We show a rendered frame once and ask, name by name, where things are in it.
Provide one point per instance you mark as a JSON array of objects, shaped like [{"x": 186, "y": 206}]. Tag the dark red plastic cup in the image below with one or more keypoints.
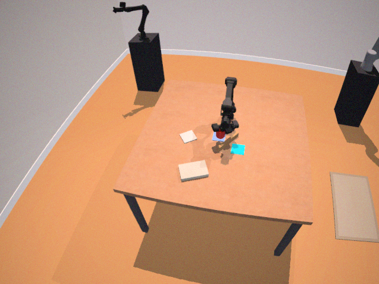
[{"x": 220, "y": 134}]

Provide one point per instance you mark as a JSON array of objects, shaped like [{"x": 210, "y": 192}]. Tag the brown wooden block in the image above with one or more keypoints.
[{"x": 227, "y": 141}]

